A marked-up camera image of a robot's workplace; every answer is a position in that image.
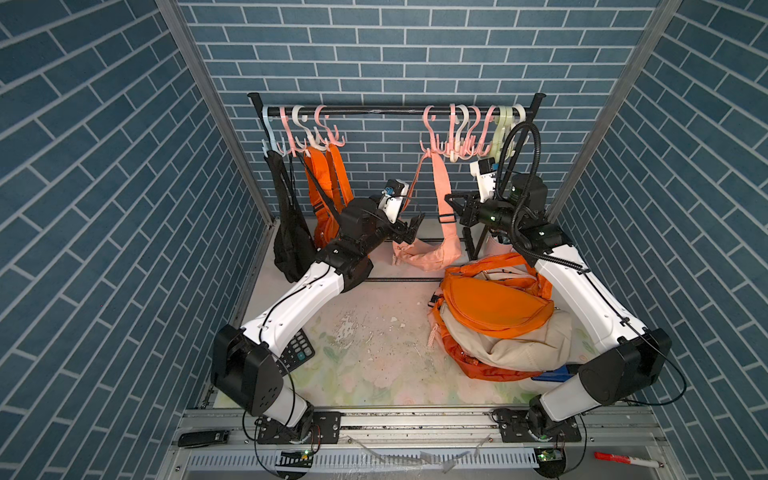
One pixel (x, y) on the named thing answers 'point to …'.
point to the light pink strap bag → (430, 253)
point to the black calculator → (297, 352)
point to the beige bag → (545, 346)
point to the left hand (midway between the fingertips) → (416, 206)
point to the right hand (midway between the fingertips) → (452, 198)
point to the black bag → (295, 249)
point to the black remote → (203, 438)
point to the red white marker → (628, 460)
